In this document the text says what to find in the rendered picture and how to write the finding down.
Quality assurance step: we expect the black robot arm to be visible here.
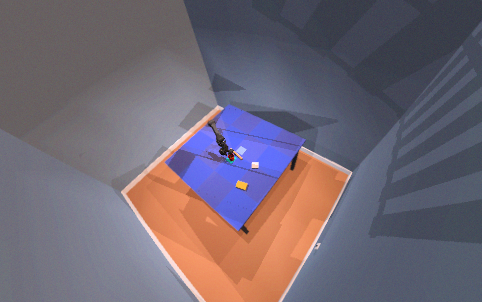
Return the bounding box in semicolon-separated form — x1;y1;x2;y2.
207;119;229;156

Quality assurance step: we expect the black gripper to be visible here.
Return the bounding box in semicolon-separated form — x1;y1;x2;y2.
219;147;234;156

